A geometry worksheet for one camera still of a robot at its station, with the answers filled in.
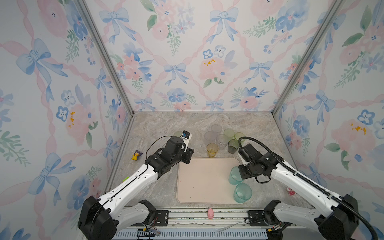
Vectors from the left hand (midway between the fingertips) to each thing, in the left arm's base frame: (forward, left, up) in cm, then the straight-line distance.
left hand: (191, 148), depth 78 cm
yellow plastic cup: (+10, -13, -17) cm, 24 cm away
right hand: (-8, -27, -9) cm, 30 cm away
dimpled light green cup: (+20, -25, -13) cm, 35 cm away
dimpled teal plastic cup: (-17, -27, -16) cm, 36 cm away
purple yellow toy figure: (+5, +35, -16) cm, 39 cm away
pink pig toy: (-27, -10, -18) cm, 34 cm away
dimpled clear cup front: (+17, -12, -12) cm, 24 cm away
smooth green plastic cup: (+18, -31, -13) cm, 38 cm away
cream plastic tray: (-10, -8, -18) cm, 22 cm away
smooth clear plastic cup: (+16, -20, -16) cm, 30 cm away
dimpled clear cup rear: (+24, -17, -14) cm, 32 cm away
